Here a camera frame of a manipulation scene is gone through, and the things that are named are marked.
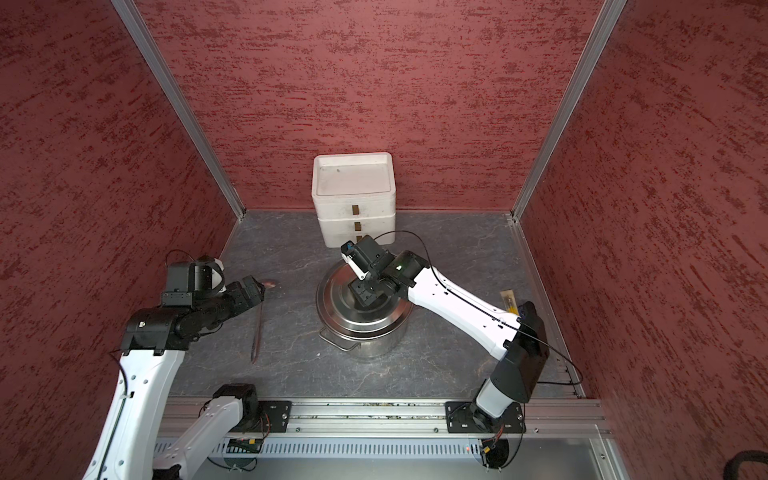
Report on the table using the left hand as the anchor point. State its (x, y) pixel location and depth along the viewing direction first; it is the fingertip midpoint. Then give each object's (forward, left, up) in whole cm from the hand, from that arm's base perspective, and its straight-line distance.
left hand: (248, 303), depth 70 cm
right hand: (+6, -28, -3) cm, 29 cm away
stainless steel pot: (-2, -28, -23) cm, 36 cm away
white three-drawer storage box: (+38, -22, +1) cm, 44 cm away
